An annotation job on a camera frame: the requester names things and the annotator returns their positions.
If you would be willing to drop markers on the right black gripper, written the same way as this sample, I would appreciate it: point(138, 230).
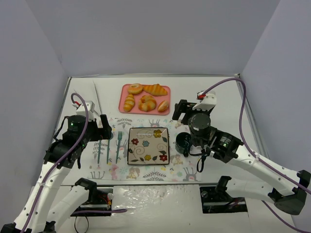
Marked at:
point(185, 109)

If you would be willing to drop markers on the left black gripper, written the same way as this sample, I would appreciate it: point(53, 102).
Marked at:
point(99, 131)

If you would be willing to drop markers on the striped long bread roll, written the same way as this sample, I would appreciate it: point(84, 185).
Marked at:
point(129, 103)

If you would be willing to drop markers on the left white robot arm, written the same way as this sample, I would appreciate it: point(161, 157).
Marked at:
point(37, 215)

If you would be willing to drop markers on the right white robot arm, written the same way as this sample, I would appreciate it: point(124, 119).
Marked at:
point(285, 188)

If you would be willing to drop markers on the small oval bread roll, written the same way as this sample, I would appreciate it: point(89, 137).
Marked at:
point(163, 106)

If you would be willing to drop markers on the striped croissant bread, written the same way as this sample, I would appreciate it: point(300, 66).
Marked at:
point(155, 90)

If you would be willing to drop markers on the twisted knot bread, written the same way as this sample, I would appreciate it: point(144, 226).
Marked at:
point(147, 103)

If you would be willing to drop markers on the round donut bread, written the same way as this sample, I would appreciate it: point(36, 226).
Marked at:
point(135, 88)

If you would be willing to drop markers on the teal plastic spoon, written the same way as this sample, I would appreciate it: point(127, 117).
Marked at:
point(108, 148)

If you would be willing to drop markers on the teal plastic fork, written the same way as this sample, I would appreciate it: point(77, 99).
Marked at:
point(118, 143)

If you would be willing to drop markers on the teal plastic knife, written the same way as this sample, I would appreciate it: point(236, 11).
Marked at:
point(99, 152)

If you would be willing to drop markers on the dark green mug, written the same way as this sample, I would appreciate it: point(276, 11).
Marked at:
point(183, 144)

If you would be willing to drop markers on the patterned floral placemat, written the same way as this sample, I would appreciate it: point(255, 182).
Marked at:
point(180, 168)

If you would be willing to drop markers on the square floral ceramic plate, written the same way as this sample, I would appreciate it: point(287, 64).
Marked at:
point(148, 146)

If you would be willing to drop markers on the pink serving tray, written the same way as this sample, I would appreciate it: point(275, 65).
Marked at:
point(136, 110)

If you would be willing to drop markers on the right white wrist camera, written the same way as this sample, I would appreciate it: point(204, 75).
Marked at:
point(206, 101)

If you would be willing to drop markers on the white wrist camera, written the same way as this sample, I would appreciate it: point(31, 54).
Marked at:
point(206, 101)
point(87, 110)

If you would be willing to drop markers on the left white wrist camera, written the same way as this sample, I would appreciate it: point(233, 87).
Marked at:
point(87, 110)

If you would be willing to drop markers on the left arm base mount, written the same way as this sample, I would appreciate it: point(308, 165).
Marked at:
point(101, 201)

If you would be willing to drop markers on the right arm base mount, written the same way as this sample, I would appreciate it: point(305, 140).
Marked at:
point(214, 203)

